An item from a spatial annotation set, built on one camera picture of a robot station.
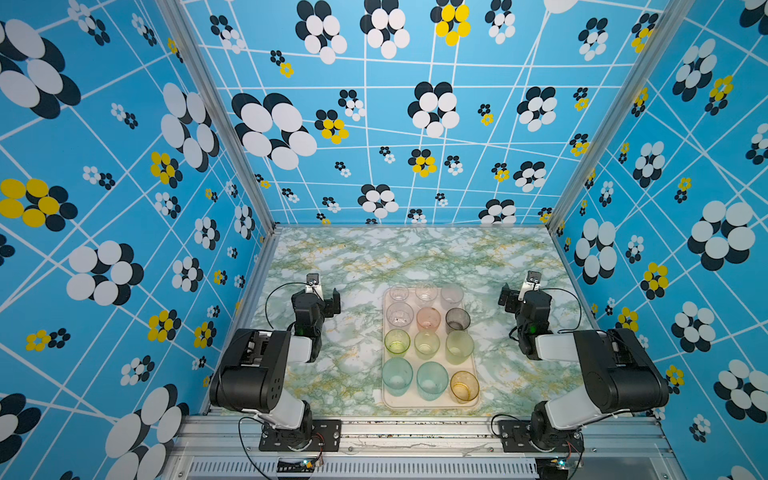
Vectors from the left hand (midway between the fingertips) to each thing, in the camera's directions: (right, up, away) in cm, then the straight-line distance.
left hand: (321, 288), depth 94 cm
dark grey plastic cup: (+43, -9, -3) cm, 44 cm away
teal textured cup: (+24, -23, -12) cm, 35 cm away
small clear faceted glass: (+34, -2, +5) cm, 35 cm away
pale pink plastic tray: (+28, -29, -14) cm, 42 cm away
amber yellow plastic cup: (+42, -25, -13) cm, 51 cm away
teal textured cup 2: (+34, -23, -14) cm, 43 cm away
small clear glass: (+25, -2, +4) cm, 25 cm away
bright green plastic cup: (+24, -15, -5) cm, 29 cm away
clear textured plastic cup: (+42, -3, +5) cm, 43 cm away
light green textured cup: (+43, -16, -7) cm, 46 cm away
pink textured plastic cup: (+34, -9, -2) cm, 35 cm away
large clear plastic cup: (+25, -7, -3) cm, 26 cm away
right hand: (+65, 0, -1) cm, 65 cm away
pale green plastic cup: (+33, -16, -5) cm, 37 cm away
